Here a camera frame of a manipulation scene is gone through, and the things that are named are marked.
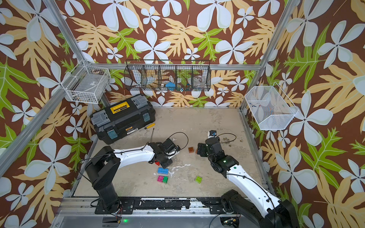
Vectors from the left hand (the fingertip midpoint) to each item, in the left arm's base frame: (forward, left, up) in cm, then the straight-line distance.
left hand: (169, 159), depth 90 cm
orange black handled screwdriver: (+20, +14, -2) cm, 25 cm away
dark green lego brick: (-12, +1, -1) cm, 13 cm away
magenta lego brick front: (-13, +4, 0) cm, 13 cm away
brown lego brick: (+6, -15, +1) cm, 16 cm away
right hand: (+4, -21, +13) cm, 25 cm away
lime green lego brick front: (-13, -18, 0) cm, 22 cm away
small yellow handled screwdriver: (+28, +15, 0) cm, 32 cm away
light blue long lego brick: (-8, +3, +1) cm, 9 cm away
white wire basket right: (+22, -62, +26) cm, 71 cm away
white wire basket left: (+36, +52, +32) cm, 71 cm away
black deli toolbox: (+22, +31, +16) cm, 42 cm away
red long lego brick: (-3, +7, 0) cm, 7 cm away
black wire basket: (+49, +1, +30) cm, 58 cm away
